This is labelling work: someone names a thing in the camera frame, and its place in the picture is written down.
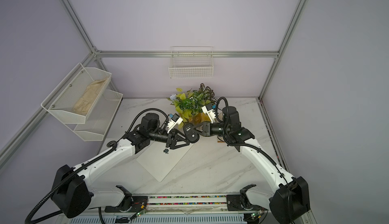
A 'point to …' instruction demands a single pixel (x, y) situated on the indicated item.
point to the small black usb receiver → (165, 150)
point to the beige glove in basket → (83, 106)
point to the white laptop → (160, 161)
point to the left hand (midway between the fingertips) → (186, 142)
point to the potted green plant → (189, 103)
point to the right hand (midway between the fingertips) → (194, 131)
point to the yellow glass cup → (199, 117)
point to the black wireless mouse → (192, 136)
